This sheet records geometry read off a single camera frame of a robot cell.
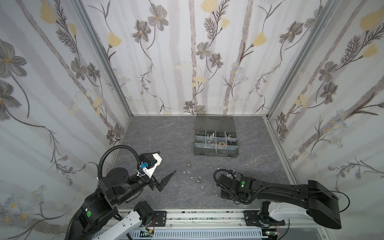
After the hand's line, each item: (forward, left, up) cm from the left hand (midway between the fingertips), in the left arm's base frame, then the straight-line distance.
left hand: (164, 159), depth 56 cm
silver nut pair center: (+3, -15, -35) cm, 38 cm away
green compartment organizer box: (+34, -29, -32) cm, 55 cm away
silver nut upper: (+13, -9, -36) cm, 39 cm away
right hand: (-4, -25, -33) cm, 42 cm away
